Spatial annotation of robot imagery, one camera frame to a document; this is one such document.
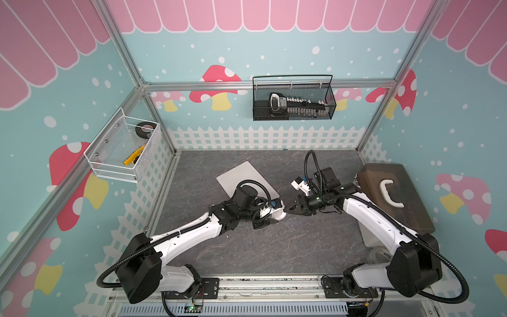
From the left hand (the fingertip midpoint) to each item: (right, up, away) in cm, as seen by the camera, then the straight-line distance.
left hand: (272, 214), depth 78 cm
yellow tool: (-52, +23, -6) cm, 57 cm away
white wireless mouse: (+2, +1, -4) cm, 5 cm away
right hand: (+6, +2, -3) cm, 7 cm away
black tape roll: (-53, +33, +2) cm, 63 cm away
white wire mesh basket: (-57, +26, -2) cm, 62 cm away
